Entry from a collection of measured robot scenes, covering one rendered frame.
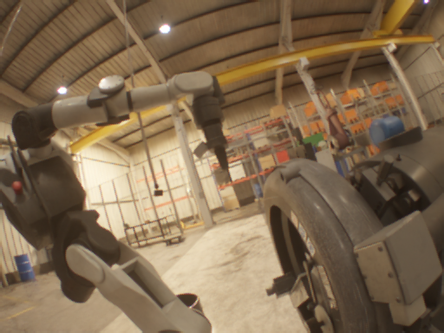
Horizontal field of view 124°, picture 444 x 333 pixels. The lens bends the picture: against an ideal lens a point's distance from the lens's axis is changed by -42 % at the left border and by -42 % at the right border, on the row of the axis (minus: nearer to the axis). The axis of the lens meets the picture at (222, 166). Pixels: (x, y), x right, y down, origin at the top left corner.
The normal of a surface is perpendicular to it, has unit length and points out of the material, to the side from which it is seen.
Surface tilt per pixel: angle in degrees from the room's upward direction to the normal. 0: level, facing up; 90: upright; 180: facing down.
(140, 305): 90
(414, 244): 67
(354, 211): 51
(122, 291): 114
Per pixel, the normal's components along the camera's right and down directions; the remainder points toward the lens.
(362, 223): -0.22, -0.65
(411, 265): -0.15, -0.49
